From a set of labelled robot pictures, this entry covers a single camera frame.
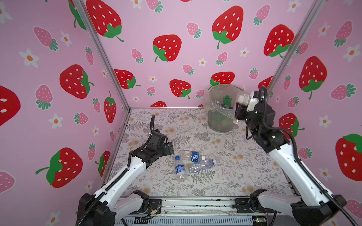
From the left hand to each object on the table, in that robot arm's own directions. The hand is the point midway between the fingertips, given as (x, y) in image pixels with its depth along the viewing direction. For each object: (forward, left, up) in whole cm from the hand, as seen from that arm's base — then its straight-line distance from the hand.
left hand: (167, 147), depth 82 cm
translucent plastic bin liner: (+32, -31, +10) cm, 46 cm away
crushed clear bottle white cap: (-5, -24, -12) cm, 27 cm away
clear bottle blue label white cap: (0, -12, -11) cm, 17 cm away
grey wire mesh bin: (+23, -34, -4) cm, 42 cm away
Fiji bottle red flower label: (+31, -40, +4) cm, 51 cm away
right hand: (+9, -38, +27) cm, 47 cm away
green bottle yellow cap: (+35, -40, +7) cm, 54 cm away
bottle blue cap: (-10, -8, -8) cm, 15 cm away
